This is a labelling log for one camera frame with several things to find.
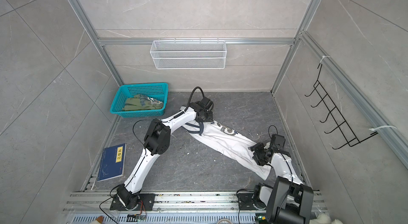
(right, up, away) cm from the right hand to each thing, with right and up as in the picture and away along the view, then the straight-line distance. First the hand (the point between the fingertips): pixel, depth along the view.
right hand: (250, 148), depth 88 cm
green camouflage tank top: (-69, +26, +17) cm, 76 cm away
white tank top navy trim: (-12, +2, +5) cm, 13 cm away
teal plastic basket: (-61, +35, +26) cm, 75 cm away
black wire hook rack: (+30, +13, -29) cm, 43 cm away
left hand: (-23, +18, +14) cm, 32 cm away
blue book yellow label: (-77, -7, -2) cm, 78 cm away
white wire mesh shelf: (-37, +58, +13) cm, 70 cm away
